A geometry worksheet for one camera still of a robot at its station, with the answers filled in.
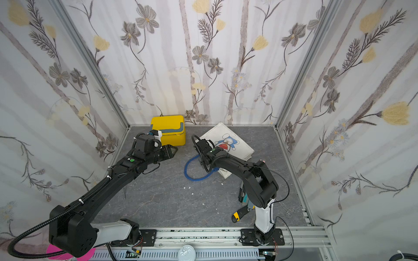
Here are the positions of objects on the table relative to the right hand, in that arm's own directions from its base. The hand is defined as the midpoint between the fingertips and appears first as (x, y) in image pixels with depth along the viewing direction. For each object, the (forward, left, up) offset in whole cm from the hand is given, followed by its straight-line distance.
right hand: (214, 155), depth 91 cm
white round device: (-46, +10, -3) cm, 47 cm away
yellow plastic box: (+16, +26, +3) cm, 30 cm away
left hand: (-4, +19, +11) cm, 22 cm away
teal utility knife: (-21, -16, -8) cm, 28 cm away
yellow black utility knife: (-30, -12, -8) cm, 33 cm away
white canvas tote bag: (+18, -5, -6) cm, 20 cm away
